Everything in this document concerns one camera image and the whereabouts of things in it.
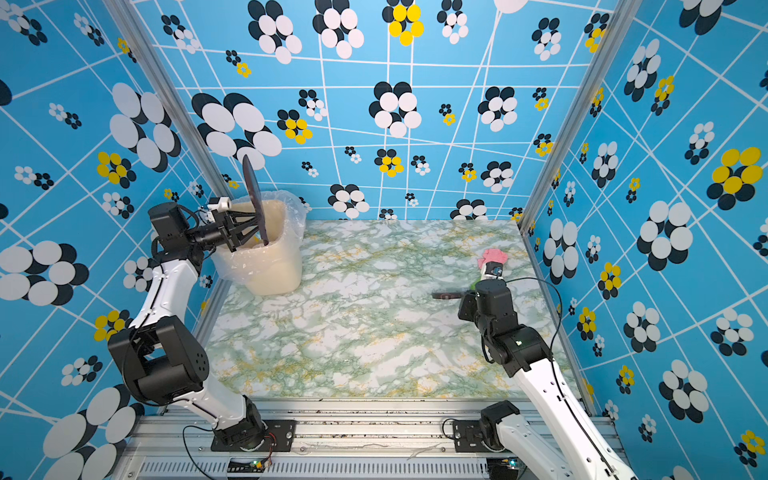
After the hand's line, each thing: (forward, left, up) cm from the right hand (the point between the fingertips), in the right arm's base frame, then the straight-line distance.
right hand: (473, 293), depth 76 cm
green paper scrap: (+16, -6, -21) cm, 27 cm away
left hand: (+12, +54, +15) cm, 57 cm away
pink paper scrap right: (+28, -15, -19) cm, 37 cm away
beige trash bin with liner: (+10, +56, -3) cm, 57 cm away
